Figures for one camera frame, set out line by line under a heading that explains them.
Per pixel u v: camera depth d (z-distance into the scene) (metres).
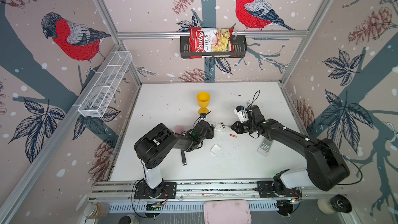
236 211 0.67
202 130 0.73
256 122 0.69
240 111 0.80
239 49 0.93
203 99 0.94
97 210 0.62
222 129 0.95
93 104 0.70
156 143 0.52
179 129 0.93
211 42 0.88
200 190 0.76
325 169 0.42
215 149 0.87
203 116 0.84
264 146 0.86
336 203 0.61
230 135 0.93
